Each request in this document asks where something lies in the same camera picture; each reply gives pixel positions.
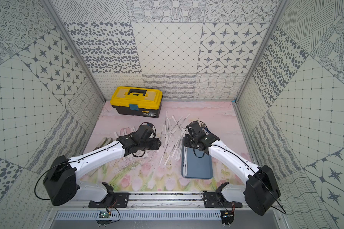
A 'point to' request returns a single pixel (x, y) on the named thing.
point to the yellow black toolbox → (137, 101)
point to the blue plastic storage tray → (196, 164)
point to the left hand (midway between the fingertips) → (159, 140)
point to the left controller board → (104, 214)
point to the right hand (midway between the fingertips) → (186, 143)
